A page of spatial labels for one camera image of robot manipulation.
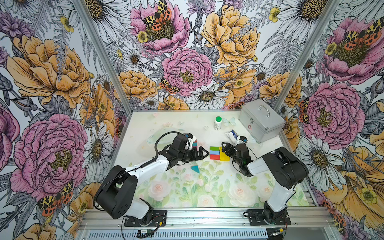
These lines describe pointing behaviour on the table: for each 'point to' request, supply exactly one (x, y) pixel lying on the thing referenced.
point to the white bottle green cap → (217, 126)
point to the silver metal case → (262, 121)
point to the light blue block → (215, 152)
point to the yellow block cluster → (223, 154)
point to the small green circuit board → (145, 233)
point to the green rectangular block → (214, 148)
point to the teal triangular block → (196, 168)
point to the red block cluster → (215, 157)
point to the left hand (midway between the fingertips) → (202, 158)
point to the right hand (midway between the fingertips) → (225, 148)
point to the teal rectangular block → (194, 144)
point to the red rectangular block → (195, 141)
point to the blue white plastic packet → (232, 135)
